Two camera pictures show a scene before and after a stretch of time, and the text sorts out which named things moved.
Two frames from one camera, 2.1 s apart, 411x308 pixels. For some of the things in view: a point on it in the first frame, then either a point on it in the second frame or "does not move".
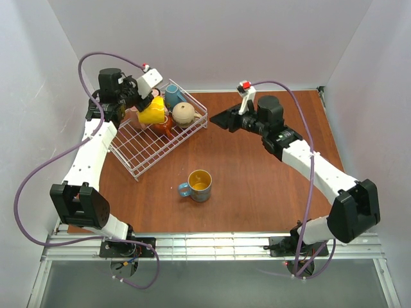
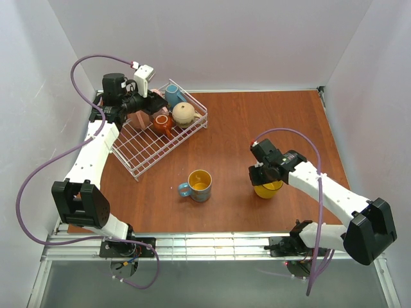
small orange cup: x=162 y=128 does not move
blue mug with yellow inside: x=198 y=186 does not move
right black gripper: x=234 y=119 to x=255 y=176
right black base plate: x=281 y=246 does not move
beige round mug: x=183 y=115 does not move
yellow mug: x=154 y=113 to x=268 y=190
